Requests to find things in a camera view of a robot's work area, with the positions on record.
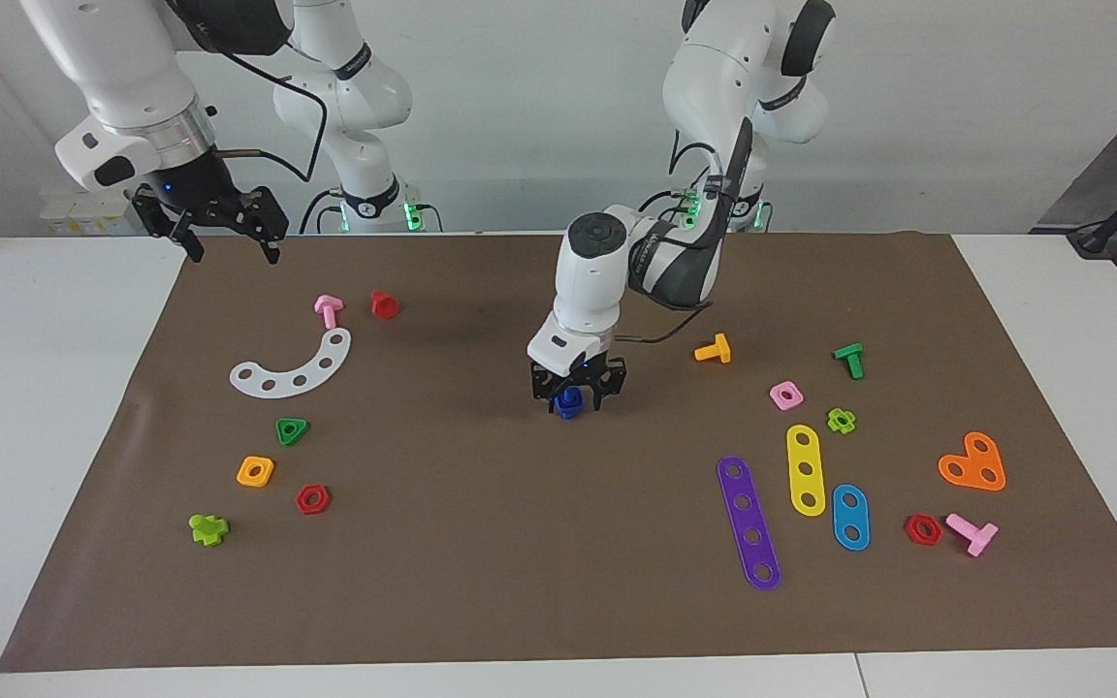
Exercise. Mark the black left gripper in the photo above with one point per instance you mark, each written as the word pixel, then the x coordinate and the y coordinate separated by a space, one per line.
pixel 583 378

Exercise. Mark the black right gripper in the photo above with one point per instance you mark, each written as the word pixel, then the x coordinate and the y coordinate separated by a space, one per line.
pixel 192 189

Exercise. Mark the blue plastic bolt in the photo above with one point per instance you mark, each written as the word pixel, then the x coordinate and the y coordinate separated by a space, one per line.
pixel 569 411

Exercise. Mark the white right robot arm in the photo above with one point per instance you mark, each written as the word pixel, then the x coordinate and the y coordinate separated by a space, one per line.
pixel 132 87

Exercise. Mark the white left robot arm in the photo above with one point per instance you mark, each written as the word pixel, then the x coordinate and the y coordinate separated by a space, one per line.
pixel 597 281

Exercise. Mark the white box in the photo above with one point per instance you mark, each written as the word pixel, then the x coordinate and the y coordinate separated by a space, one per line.
pixel 93 213

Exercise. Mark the orange plastic bolt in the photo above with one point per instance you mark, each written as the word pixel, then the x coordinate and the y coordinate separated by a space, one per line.
pixel 714 351

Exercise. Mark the pink plastic bolt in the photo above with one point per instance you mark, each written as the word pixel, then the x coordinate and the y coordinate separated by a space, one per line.
pixel 977 535
pixel 329 310

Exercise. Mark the brown table mat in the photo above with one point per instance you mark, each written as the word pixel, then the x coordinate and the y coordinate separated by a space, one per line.
pixel 520 543

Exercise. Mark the white curved five-hole plate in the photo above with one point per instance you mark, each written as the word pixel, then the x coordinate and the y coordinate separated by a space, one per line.
pixel 316 371

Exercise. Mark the red plastic bolt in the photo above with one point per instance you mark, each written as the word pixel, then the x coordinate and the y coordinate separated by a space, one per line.
pixel 384 306

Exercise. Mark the pink square plastic nut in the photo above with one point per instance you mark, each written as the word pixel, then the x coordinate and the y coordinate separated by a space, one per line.
pixel 777 396

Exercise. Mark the purple four-hole plate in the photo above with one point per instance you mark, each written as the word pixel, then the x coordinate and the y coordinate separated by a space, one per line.
pixel 749 519

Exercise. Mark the green triangular plastic nut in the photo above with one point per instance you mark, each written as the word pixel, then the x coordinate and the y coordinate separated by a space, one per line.
pixel 283 436

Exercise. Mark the yellow three-hole plate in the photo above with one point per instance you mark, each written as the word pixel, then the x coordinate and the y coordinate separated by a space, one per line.
pixel 806 454

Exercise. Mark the orange square plastic nut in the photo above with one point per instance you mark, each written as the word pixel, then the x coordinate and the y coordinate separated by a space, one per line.
pixel 244 472

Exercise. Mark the lime green cross nut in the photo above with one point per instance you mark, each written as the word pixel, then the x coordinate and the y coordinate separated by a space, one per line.
pixel 834 421

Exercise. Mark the green plastic bolt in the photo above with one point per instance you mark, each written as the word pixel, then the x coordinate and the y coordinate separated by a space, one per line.
pixel 851 359

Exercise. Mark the red hexagonal plastic nut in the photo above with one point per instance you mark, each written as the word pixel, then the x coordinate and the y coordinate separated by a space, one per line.
pixel 303 500
pixel 911 529

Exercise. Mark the blue two-hole plate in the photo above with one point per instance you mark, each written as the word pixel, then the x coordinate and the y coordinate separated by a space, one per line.
pixel 850 518

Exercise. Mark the lime green cross-head bolt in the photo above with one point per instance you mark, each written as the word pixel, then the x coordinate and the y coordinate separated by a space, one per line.
pixel 207 529

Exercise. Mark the orange three-hole angled plate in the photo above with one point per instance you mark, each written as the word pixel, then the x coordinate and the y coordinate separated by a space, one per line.
pixel 973 465

